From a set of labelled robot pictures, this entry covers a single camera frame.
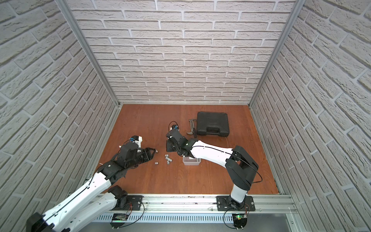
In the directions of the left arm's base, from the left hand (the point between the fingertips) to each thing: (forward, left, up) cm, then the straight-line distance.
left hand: (154, 148), depth 79 cm
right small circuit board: (-32, -45, -14) cm, 57 cm away
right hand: (+5, -8, -3) cm, 10 cm away
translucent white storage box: (-2, -20, -13) cm, 24 cm away
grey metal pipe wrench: (+23, -22, -12) cm, 34 cm away
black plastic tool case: (+25, -37, -9) cm, 46 cm away
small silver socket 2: (-2, -6, -13) cm, 15 cm away
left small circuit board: (-31, +16, -16) cm, 39 cm away
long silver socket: (0, -7, -14) cm, 15 cm away
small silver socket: (-3, +1, -12) cm, 13 cm away
